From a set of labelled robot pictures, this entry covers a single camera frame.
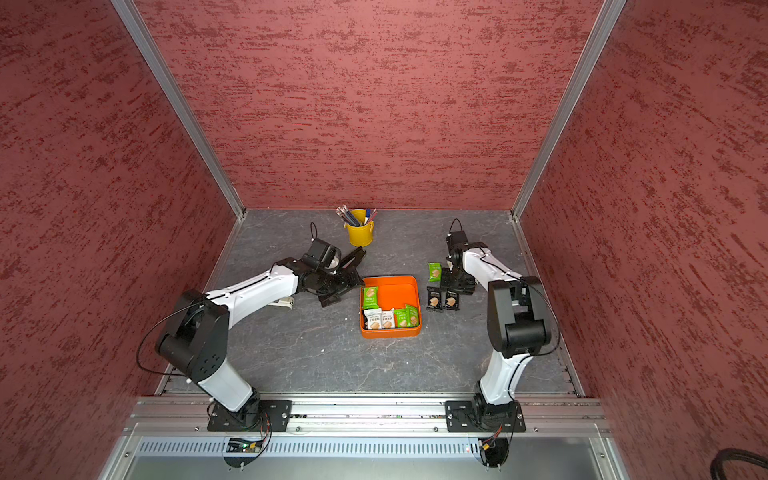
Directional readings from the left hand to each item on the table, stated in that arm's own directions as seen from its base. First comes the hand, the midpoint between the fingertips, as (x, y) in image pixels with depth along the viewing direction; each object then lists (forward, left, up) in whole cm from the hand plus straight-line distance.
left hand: (353, 295), depth 88 cm
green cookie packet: (+14, -26, -7) cm, 31 cm away
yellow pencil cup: (+26, 0, -3) cm, 26 cm away
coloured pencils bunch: (+26, +5, +9) cm, 28 cm away
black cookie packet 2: (+2, -31, -7) cm, 31 cm away
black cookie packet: (+2, -26, -7) cm, 27 cm away
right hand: (+4, -31, -4) cm, 32 cm away
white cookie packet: (-5, -6, -4) cm, 9 cm away
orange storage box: (+6, -13, -8) cm, 16 cm away
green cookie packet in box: (+2, -5, -4) cm, 7 cm away
